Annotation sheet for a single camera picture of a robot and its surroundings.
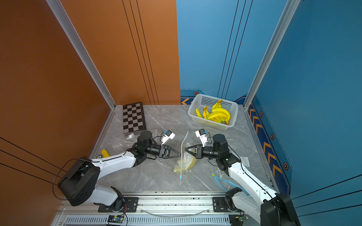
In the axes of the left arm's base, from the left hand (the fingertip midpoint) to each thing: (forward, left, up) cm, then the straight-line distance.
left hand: (179, 155), depth 71 cm
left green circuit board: (-25, +33, -22) cm, 47 cm away
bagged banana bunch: (+35, -27, -8) cm, 45 cm away
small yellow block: (+9, +50, -19) cm, 54 cm away
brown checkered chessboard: (+38, +38, -17) cm, 57 cm away
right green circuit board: (-25, -30, -21) cm, 44 cm away
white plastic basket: (+46, -11, -15) cm, 49 cm away
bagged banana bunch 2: (+42, -18, -15) cm, 48 cm away
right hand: (+3, -4, -1) cm, 5 cm away
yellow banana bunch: (+42, -26, -10) cm, 51 cm away
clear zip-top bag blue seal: (-8, -27, -17) cm, 33 cm away
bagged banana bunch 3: (-2, -4, -4) cm, 6 cm away
